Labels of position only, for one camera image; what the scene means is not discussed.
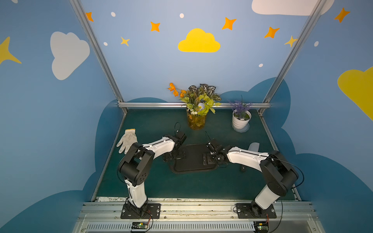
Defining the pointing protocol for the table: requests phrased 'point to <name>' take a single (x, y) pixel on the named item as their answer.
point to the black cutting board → (194, 161)
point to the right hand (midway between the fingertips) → (210, 158)
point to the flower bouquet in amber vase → (199, 100)
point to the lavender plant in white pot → (240, 116)
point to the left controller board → (139, 225)
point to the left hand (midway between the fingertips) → (177, 156)
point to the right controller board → (261, 226)
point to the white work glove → (127, 139)
